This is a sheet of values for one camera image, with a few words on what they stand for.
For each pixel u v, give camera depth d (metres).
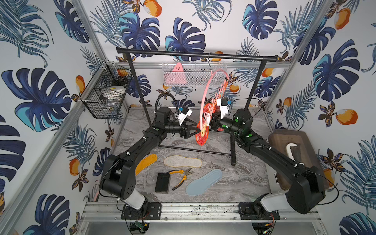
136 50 0.57
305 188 0.41
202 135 0.59
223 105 0.63
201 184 0.84
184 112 0.69
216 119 0.63
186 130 0.69
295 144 0.76
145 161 0.92
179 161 0.92
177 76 0.88
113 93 0.80
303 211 0.42
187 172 0.88
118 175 0.45
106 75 0.92
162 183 0.81
